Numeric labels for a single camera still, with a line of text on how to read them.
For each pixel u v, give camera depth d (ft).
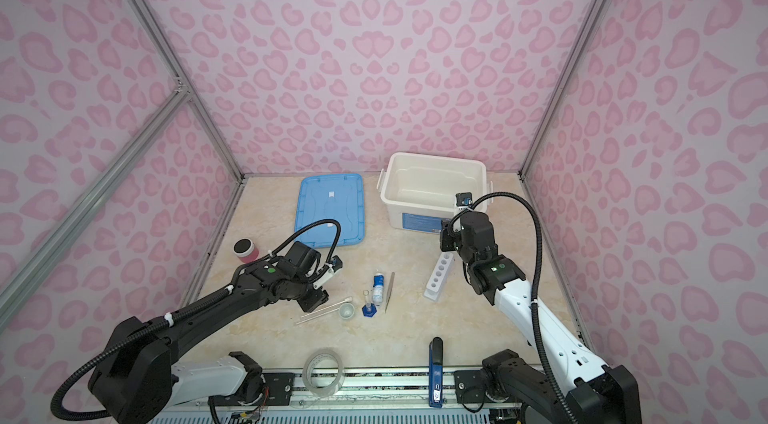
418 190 3.75
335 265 2.49
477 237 1.86
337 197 3.72
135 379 1.31
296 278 2.14
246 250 3.04
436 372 2.36
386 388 2.46
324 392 2.36
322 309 2.80
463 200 2.21
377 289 2.88
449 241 2.30
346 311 2.79
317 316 2.74
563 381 1.30
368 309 2.81
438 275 2.90
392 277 3.04
